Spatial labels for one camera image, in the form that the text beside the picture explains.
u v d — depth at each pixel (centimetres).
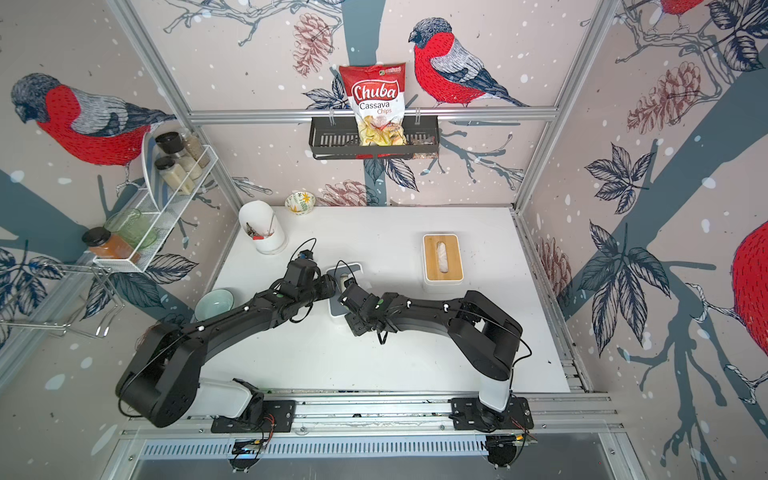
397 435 71
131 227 71
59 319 56
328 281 81
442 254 99
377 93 80
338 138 95
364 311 66
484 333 49
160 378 42
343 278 95
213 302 91
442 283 92
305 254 82
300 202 122
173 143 80
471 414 73
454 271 93
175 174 76
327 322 89
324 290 81
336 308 86
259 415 68
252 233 101
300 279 69
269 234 101
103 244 60
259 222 101
